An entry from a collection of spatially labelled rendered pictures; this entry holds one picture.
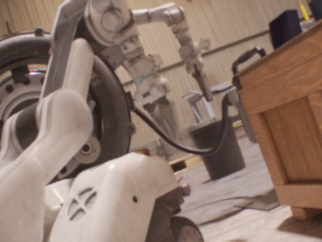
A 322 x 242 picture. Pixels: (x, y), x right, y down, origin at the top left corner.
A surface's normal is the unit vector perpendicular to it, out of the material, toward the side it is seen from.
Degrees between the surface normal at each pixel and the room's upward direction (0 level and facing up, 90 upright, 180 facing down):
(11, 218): 90
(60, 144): 89
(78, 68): 90
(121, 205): 90
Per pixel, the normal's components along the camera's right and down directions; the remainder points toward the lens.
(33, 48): 0.15, -0.10
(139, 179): 0.76, -0.32
